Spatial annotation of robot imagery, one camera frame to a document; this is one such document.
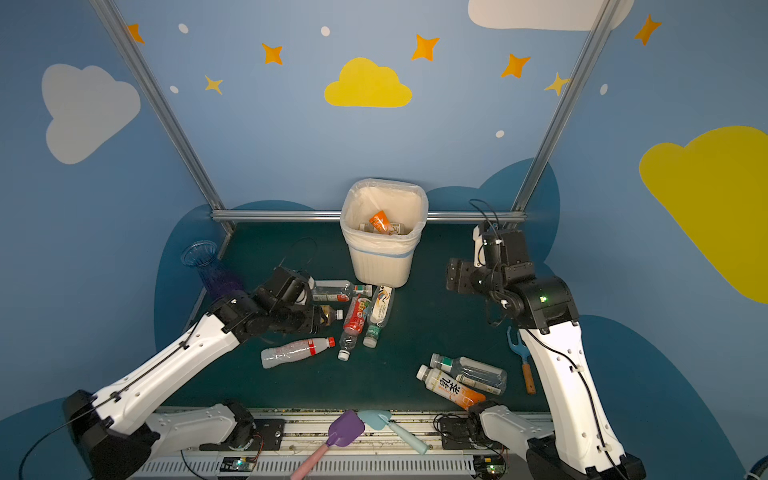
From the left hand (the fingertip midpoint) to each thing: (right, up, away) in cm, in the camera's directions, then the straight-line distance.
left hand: (324, 321), depth 74 cm
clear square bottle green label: (0, +5, +23) cm, 24 cm away
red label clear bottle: (+6, -4, +14) cm, 16 cm away
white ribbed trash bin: (+13, +12, +19) cm, 26 cm away
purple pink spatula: (+5, -28, +1) cm, 29 cm away
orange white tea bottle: (+14, +28, +21) cm, 37 cm away
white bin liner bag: (+21, +34, +23) cm, 46 cm away
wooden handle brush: (+57, -12, +16) cm, 61 cm away
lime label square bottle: (+20, +26, +28) cm, 43 cm away
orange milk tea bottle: (+32, -18, +4) cm, 37 cm away
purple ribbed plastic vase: (-44, +9, +29) cm, 54 cm away
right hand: (+34, +14, -8) cm, 38 cm away
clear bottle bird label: (+14, -2, +17) cm, 22 cm away
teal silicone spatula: (+14, -26, +2) cm, 29 cm away
